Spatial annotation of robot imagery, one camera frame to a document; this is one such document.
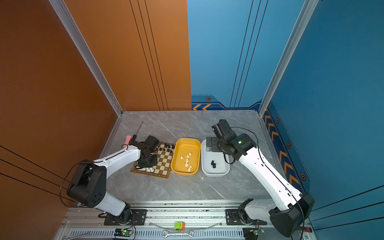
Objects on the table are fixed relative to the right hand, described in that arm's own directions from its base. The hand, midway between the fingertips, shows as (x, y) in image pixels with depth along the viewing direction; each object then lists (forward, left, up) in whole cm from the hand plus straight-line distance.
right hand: (214, 144), depth 74 cm
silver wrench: (-35, +23, -23) cm, 48 cm away
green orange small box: (-32, +17, -21) cm, 41 cm away
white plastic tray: (-2, -6, -22) cm, 23 cm away
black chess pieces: (-1, -1, -21) cm, 21 cm away
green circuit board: (-34, +45, -24) cm, 61 cm away
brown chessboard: (+8, +30, -21) cm, 38 cm away
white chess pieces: (+2, +15, -21) cm, 26 cm away
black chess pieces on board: (+12, +30, -20) cm, 37 cm away
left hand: (0, +36, -20) cm, 41 cm away
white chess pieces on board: (-5, +38, -19) cm, 43 cm away
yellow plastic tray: (+3, +16, -21) cm, 26 cm away
